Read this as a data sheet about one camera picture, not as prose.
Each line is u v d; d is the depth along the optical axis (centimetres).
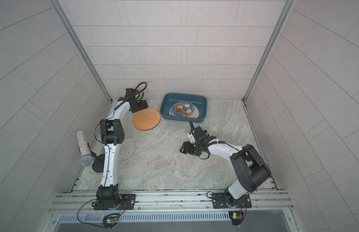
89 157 63
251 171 44
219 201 71
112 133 67
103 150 87
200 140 69
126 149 89
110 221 64
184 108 108
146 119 105
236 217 68
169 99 113
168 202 72
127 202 71
